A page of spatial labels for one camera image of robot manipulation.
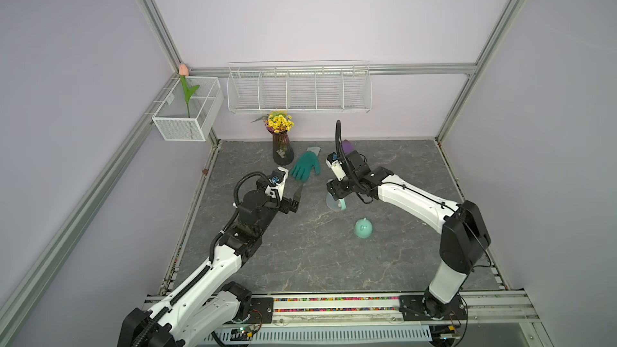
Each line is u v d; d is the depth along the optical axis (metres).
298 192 0.71
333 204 0.96
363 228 0.87
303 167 1.08
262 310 0.74
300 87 0.99
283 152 1.05
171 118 0.79
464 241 0.46
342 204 0.87
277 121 0.94
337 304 0.77
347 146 1.20
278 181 0.63
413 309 0.73
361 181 0.63
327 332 0.71
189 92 0.90
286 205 0.68
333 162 0.77
